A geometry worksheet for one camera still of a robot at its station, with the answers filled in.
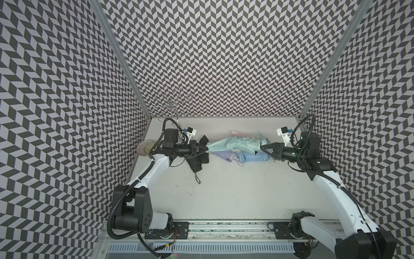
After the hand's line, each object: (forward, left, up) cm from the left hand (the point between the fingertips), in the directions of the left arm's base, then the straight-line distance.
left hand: (207, 150), depth 78 cm
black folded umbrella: (+4, +8, -17) cm, 19 cm away
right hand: (-4, -25, +5) cm, 26 cm away
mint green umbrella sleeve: (+1, -15, +5) cm, 15 cm away
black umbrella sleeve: (+18, +3, -16) cm, 24 cm away
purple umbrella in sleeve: (+6, -12, -15) cm, 20 cm away
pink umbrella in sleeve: (+24, -18, -16) cm, 34 cm away
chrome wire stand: (+19, +18, +11) cm, 29 cm away
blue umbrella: (+5, -23, -16) cm, 29 cm away
